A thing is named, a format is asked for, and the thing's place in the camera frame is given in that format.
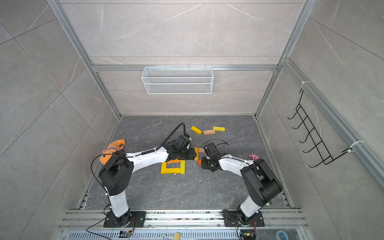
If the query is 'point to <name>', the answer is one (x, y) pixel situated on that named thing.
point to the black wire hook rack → (324, 153)
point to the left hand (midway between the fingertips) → (197, 153)
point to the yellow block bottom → (163, 168)
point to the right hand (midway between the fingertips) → (205, 164)
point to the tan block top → (208, 132)
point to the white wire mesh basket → (177, 80)
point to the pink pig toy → (254, 156)
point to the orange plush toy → (113, 147)
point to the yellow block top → (196, 130)
